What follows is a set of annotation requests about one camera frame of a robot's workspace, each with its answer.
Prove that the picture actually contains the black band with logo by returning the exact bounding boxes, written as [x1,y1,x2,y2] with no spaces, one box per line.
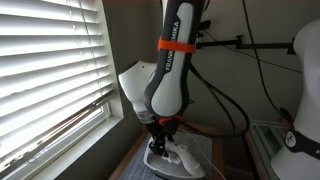
[283,129,320,160]

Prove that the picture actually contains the green metal rail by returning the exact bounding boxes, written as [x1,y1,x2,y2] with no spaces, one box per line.
[249,119,292,180]

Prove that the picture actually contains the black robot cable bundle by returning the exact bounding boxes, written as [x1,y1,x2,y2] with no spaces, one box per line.
[176,63,251,140]

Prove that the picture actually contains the white window blinds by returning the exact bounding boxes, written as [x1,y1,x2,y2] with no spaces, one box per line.
[0,0,116,158]

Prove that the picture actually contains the white window sill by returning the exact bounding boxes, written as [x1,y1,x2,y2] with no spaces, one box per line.
[0,96,125,180]

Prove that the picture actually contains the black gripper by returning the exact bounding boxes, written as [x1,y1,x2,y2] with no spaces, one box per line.
[145,117,183,158]

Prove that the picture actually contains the white pressing iron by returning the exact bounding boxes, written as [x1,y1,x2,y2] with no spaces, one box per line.
[143,136,208,179]

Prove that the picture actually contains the white iron power cord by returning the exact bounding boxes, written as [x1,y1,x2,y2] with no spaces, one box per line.
[179,128,219,180]

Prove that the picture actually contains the black mounting rod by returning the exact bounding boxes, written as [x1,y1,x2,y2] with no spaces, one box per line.
[196,34,298,56]

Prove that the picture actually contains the orange strap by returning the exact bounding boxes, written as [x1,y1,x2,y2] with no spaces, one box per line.
[157,36,198,55]

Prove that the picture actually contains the white mannequin torso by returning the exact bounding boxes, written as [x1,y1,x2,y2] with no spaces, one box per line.
[270,18,320,180]

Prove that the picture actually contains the black hanging cable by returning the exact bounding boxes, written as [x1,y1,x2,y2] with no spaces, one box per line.
[241,0,295,125]

